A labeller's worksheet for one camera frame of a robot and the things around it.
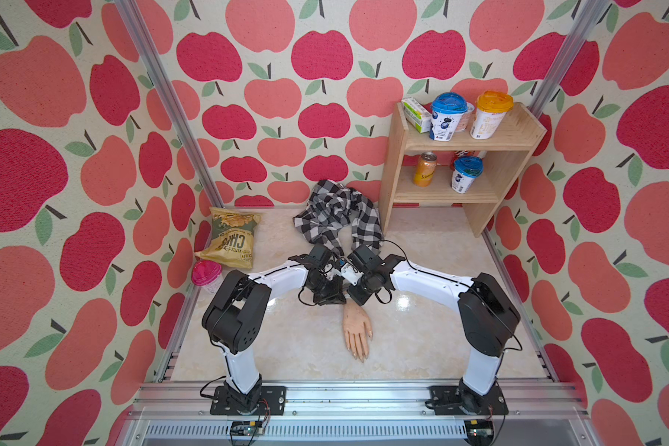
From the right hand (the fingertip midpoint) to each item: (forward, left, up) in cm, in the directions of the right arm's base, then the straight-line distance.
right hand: (354, 296), depth 90 cm
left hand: (-3, +2, 0) cm, 4 cm away
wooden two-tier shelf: (+35, -39, +25) cm, 58 cm away
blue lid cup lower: (+36, -34, +26) cm, 56 cm away
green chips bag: (+19, +47, +5) cm, 51 cm away
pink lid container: (+1, +50, +7) cm, 50 cm away
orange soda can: (+37, -21, +24) cm, 49 cm away
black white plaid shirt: (+36, +12, +4) cm, 38 cm away
